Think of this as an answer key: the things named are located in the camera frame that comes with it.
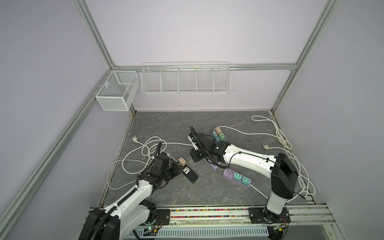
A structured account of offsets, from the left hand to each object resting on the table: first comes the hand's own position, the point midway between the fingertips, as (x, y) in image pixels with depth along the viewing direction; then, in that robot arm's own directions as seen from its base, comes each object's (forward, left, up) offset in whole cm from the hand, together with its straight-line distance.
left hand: (182, 170), depth 84 cm
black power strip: (-2, -4, -2) cm, 5 cm away
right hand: (+6, -6, +8) cm, 12 cm away
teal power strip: (+22, -23, -2) cm, 32 cm away
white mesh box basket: (+50, +41, +19) cm, 68 cm away
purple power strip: (-3, -27, -2) cm, 27 cm away
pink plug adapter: (+4, 0, +2) cm, 5 cm away
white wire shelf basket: (+55, -5, +24) cm, 60 cm away
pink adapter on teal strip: (+25, -25, +2) cm, 35 cm away
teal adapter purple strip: (-9, -34, +2) cm, 36 cm away
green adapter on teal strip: (+20, -26, +2) cm, 33 cm away
